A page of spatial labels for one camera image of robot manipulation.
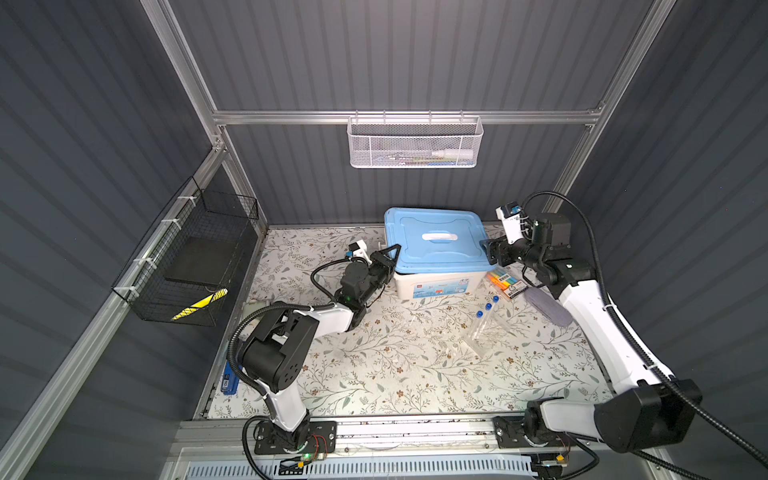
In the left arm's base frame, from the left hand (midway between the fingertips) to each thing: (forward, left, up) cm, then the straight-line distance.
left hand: (401, 245), depth 83 cm
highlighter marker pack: (-2, -37, -21) cm, 43 cm away
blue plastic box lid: (+4, -11, -3) cm, 12 cm away
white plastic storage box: (-4, -12, -16) cm, 20 cm away
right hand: (-4, -26, +6) cm, 27 cm away
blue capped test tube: (-17, -22, -8) cm, 29 cm away
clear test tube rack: (-17, -25, -23) cm, 39 cm away
